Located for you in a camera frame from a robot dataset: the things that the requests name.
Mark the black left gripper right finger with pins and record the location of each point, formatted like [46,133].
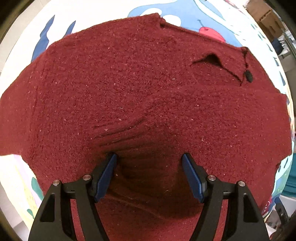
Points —
[243,220]

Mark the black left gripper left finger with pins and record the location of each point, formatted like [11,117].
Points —
[54,219]

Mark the dinosaur print bed cover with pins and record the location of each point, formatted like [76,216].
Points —
[44,22]

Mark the teal fabric storage box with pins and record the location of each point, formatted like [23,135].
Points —
[290,187]

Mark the dark red knitted sweater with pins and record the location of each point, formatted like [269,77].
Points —
[148,91]

